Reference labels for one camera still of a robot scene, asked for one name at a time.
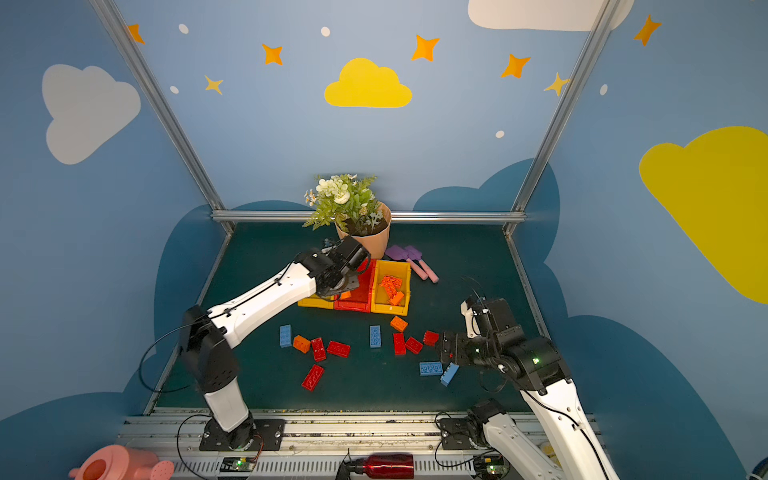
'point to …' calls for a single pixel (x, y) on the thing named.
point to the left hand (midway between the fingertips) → (351, 283)
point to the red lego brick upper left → (318, 349)
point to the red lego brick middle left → (338, 349)
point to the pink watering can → (115, 462)
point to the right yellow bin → (380, 300)
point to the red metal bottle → (386, 465)
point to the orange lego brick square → (398, 323)
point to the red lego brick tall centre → (399, 344)
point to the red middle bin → (360, 299)
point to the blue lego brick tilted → (449, 374)
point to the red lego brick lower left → (313, 378)
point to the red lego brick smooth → (430, 338)
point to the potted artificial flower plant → (351, 202)
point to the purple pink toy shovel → (400, 253)
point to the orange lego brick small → (397, 298)
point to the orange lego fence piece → (392, 285)
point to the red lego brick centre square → (413, 345)
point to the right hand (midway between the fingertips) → (456, 343)
